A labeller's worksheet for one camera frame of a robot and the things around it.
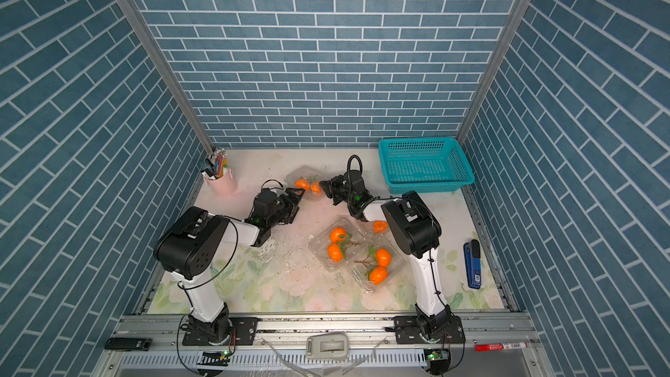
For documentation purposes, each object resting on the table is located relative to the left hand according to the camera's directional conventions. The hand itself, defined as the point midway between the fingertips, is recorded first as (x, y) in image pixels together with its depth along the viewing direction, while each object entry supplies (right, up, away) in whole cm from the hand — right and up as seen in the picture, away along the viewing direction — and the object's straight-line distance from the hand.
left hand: (310, 198), depth 95 cm
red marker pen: (+56, -38, -25) cm, 72 cm away
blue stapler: (+56, -18, -10) cm, 59 cm away
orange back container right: (+25, -10, -4) cm, 27 cm away
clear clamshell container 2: (+17, -14, -7) cm, 23 cm away
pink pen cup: (-34, +5, +4) cm, 34 cm away
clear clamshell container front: (+20, -20, -11) cm, 30 cm away
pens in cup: (-35, +14, +1) cm, 38 cm away
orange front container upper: (+26, -18, -12) cm, 33 cm away
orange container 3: (+10, -17, -11) cm, 22 cm away
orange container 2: (+11, -12, -7) cm, 17 cm away
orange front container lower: (+23, -22, -17) cm, 36 cm away
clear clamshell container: (-3, +7, +12) cm, 14 cm away
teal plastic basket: (+48, +13, +20) cm, 54 cm away
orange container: (+2, +4, +1) cm, 5 cm away
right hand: (+3, +6, 0) cm, 7 cm away
